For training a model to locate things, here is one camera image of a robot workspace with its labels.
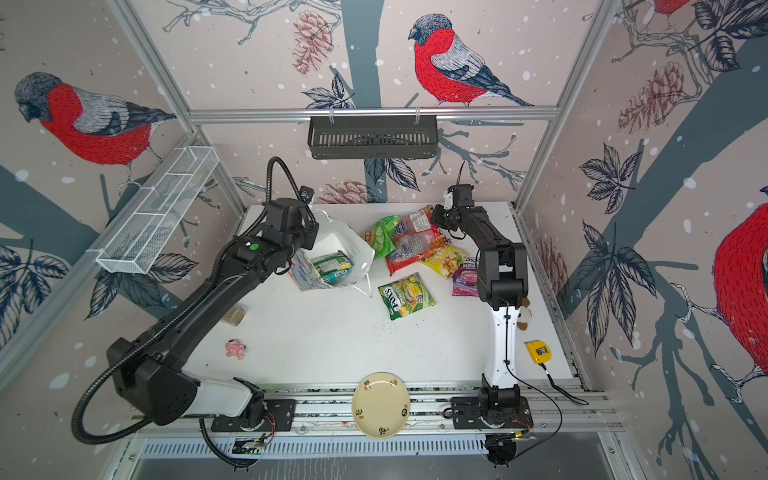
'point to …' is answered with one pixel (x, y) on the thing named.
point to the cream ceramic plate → (381, 405)
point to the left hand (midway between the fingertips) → (302, 218)
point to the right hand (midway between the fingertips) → (432, 218)
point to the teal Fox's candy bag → (333, 268)
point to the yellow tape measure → (539, 351)
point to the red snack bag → (416, 237)
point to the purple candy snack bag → (465, 281)
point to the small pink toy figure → (235, 348)
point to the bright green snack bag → (380, 238)
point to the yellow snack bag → (446, 260)
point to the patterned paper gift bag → (333, 237)
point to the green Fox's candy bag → (406, 296)
